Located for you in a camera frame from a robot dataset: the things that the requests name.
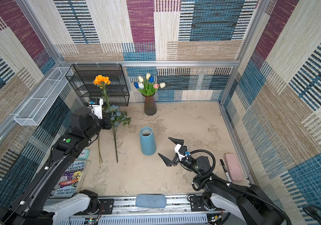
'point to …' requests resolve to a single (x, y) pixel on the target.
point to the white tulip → (162, 85)
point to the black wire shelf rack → (84, 74)
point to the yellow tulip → (148, 76)
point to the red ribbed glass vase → (150, 107)
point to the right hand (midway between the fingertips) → (164, 146)
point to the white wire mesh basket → (30, 114)
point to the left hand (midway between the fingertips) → (110, 111)
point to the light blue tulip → (136, 84)
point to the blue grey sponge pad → (150, 201)
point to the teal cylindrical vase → (147, 141)
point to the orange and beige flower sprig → (100, 156)
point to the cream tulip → (140, 78)
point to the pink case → (233, 167)
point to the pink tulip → (156, 86)
